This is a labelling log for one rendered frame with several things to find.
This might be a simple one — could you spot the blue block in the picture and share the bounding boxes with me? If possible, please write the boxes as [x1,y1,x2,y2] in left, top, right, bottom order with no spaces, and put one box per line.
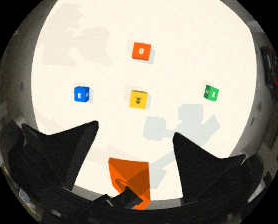
[74,85,90,103]

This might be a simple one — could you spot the yellow block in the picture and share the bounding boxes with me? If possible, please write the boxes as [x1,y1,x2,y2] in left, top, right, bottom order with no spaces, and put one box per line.
[130,91,147,109]

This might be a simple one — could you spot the small green block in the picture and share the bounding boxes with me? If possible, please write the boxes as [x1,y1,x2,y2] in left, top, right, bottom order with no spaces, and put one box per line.
[204,85,219,103]

